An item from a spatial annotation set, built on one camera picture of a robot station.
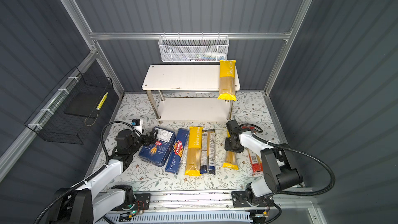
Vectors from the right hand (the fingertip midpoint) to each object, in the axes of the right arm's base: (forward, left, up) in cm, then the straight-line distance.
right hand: (232, 148), depth 91 cm
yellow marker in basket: (+11, +68, +30) cm, 75 cm away
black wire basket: (+3, +81, +31) cm, 87 cm away
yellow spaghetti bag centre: (-3, +22, +3) cm, 22 cm away
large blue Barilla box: (-6, +41, +7) cm, 42 cm away
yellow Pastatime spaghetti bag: (-7, +2, +3) cm, 8 cm away
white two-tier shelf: (+46, +30, +1) cm, 55 cm away
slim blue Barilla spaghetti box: (-4, +32, +4) cm, 32 cm away
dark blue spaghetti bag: (-3, +14, +3) cm, 15 cm away
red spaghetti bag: (-9, -12, +3) cm, 15 cm away
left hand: (+6, +47, +12) cm, 49 cm away
